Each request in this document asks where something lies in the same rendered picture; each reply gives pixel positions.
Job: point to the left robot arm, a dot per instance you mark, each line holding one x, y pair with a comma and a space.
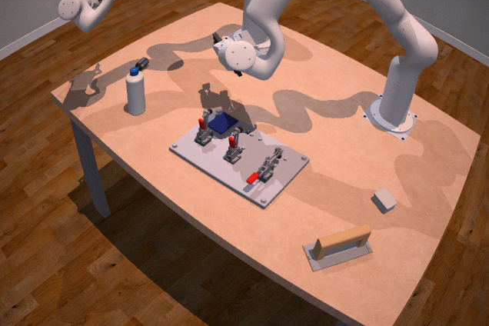
390, 112

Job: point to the grey bottle with blue cap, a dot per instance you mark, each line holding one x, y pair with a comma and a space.
135, 91

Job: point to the grey toggle clamp with red handle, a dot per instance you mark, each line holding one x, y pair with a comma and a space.
203, 135
232, 154

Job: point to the black screwdriver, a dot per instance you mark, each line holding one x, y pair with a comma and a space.
142, 63

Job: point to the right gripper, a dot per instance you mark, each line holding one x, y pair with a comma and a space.
95, 3

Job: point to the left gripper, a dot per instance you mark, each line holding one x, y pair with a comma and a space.
217, 46

